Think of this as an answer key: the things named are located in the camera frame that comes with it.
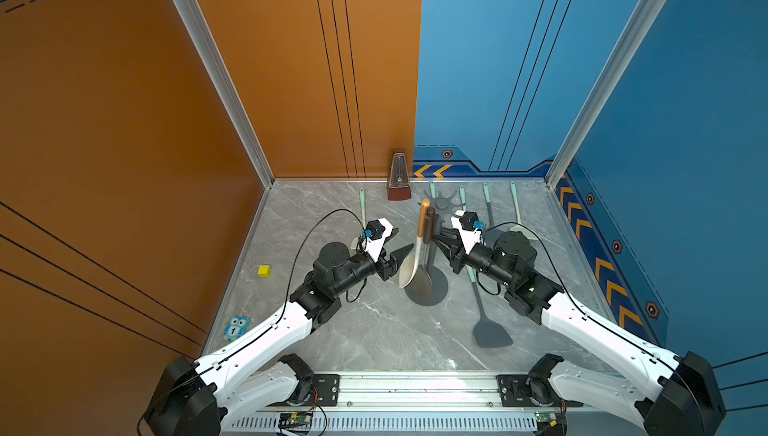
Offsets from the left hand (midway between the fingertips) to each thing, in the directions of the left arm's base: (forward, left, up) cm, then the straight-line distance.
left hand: (403, 235), depth 70 cm
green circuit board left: (-33, +26, -30) cm, 52 cm away
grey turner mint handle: (+39, -33, -28) cm, 58 cm away
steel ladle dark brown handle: (-5, -5, -18) cm, 19 cm away
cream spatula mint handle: (+35, -43, -27) cm, 62 cm away
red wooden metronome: (+36, +1, -21) cm, 42 cm away
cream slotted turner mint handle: (+32, +15, -28) cm, 45 cm away
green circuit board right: (-32, -35, -30) cm, 57 cm away
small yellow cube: (+3, +43, -26) cm, 50 cm away
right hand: (+1, -8, -1) cm, 8 cm away
